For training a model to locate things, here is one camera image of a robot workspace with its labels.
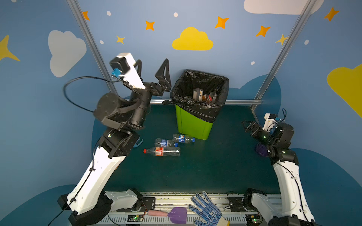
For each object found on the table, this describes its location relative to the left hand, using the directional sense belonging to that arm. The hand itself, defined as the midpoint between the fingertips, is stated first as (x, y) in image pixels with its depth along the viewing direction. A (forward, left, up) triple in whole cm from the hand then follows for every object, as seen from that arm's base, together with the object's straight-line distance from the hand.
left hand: (154, 60), depth 42 cm
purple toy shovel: (-33, -7, -65) cm, 73 cm away
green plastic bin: (+12, -16, -47) cm, 51 cm away
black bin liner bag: (+33, -8, -39) cm, 52 cm away
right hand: (+6, -44, -36) cm, 58 cm away
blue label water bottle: (+7, +2, -61) cm, 61 cm away
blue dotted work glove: (-32, -24, -65) cm, 76 cm away
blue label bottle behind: (+11, -9, -61) cm, 63 cm away
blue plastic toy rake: (+8, +24, -66) cm, 71 cm away
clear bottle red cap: (+2, +3, -64) cm, 64 cm away
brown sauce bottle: (+33, -24, -43) cm, 59 cm away
